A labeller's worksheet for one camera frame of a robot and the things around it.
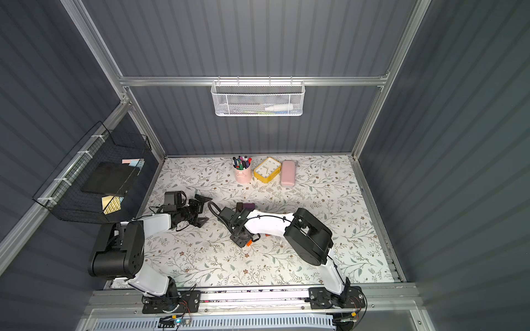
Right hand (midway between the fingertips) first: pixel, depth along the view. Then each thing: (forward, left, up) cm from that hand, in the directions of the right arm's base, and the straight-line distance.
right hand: (242, 239), depth 88 cm
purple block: (+17, -2, 0) cm, 17 cm away
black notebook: (+12, +47, +27) cm, 56 cm away
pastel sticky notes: (+22, +44, +26) cm, 55 cm away
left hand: (+13, +14, +6) cm, 20 cm away
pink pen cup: (+31, +2, +8) cm, 32 cm away
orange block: (-2, -3, 0) cm, 4 cm away
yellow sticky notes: (-3, +35, +34) cm, 49 cm away
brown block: (+17, +3, -1) cm, 18 cm away
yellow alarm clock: (+38, -10, +1) cm, 40 cm away
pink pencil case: (+38, -21, -1) cm, 43 cm away
